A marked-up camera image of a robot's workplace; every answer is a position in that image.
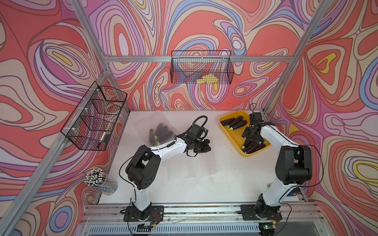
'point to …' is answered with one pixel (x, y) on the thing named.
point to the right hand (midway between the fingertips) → (248, 140)
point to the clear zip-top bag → (150, 120)
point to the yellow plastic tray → (236, 134)
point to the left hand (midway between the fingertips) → (213, 150)
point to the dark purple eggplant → (151, 136)
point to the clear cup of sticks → (100, 179)
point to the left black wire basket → (98, 118)
